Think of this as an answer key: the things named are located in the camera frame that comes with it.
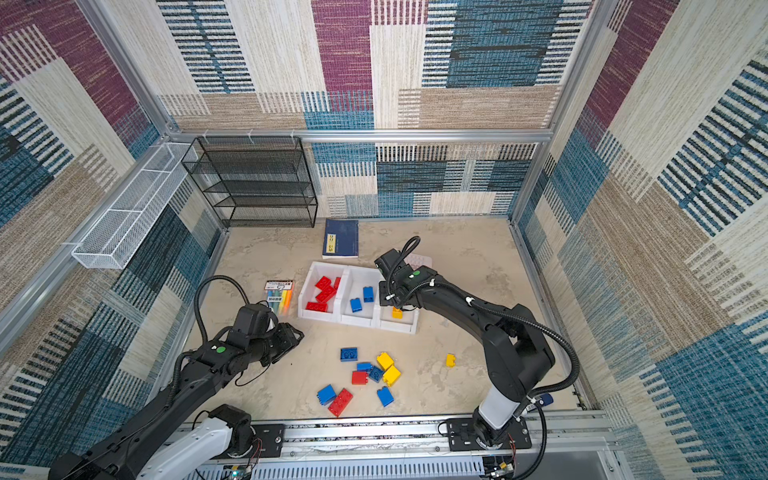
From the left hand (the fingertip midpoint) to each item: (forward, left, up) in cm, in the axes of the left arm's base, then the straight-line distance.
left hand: (300, 333), depth 81 cm
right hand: (+10, -25, +1) cm, 27 cm away
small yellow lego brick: (-5, -41, -8) cm, 42 cm away
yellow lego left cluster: (-5, -23, -7) cm, 24 cm away
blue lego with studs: (-3, -12, -8) cm, 15 cm away
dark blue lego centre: (-8, -20, -8) cm, 23 cm away
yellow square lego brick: (+9, -26, -8) cm, 29 cm away
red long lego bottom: (-16, -11, -7) cm, 21 cm away
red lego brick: (+21, -3, -8) cm, 23 cm away
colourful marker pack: (+17, +12, -8) cm, 22 cm away
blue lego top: (+13, -14, -9) cm, 21 cm away
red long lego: (+12, -2, -7) cm, 15 cm away
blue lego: (+16, -17, -6) cm, 24 cm away
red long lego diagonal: (+18, -4, -8) cm, 20 cm away
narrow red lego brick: (+21, -7, -8) cm, 24 cm away
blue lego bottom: (-14, -22, -9) cm, 28 cm away
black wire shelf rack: (+54, +24, +8) cm, 60 cm away
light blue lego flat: (-6, -17, -9) cm, 20 cm away
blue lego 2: (-14, -7, -8) cm, 17 cm away
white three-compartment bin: (+16, -11, -8) cm, 21 cm away
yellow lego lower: (-9, -24, -7) cm, 27 cm away
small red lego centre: (-9, -15, -9) cm, 20 cm away
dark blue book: (+41, -6, -8) cm, 43 cm away
